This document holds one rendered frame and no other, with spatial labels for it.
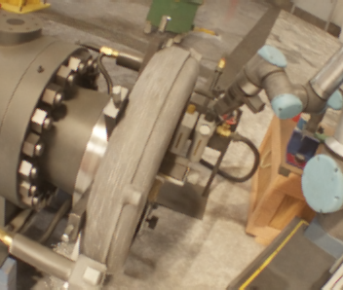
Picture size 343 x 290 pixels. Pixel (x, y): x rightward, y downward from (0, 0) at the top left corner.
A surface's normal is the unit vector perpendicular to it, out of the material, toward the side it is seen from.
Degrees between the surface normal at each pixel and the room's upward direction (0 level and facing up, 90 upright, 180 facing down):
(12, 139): 70
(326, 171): 95
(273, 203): 90
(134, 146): 51
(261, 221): 90
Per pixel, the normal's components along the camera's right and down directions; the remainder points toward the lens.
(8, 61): 0.17, -0.47
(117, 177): -0.01, 0.01
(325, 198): -0.85, 0.08
